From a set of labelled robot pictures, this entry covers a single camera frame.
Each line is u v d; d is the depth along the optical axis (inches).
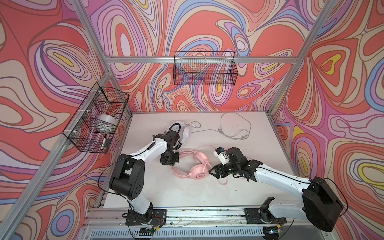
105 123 27.8
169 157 29.5
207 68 37.7
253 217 28.5
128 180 17.9
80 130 26.2
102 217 29.6
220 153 29.5
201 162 32.3
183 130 38.3
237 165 25.1
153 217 28.7
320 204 16.2
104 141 28.5
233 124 43.9
